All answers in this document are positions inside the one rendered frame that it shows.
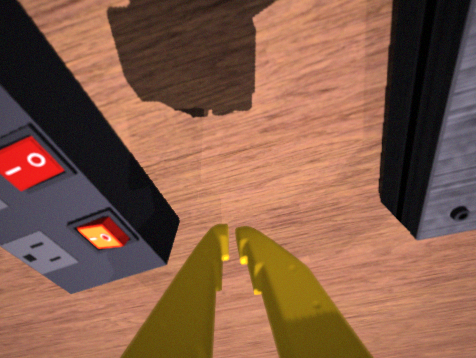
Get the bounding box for grey power strip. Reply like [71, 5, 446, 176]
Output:
[0, 0, 180, 294]

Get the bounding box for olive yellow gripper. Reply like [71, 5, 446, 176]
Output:
[120, 224, 374, 358]

